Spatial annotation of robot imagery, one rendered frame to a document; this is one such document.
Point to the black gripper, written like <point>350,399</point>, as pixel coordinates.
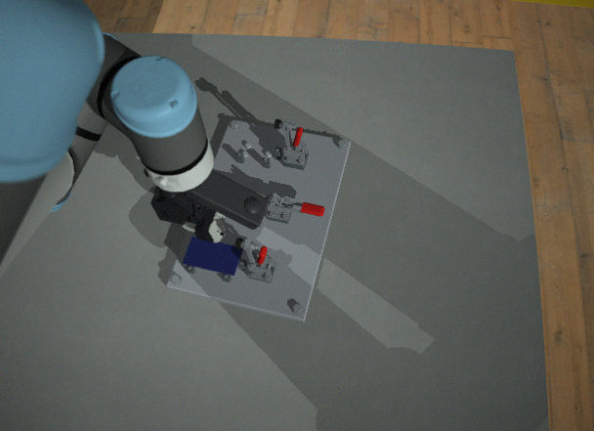
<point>211,228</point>

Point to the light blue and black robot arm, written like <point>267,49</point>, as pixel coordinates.
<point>54,78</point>

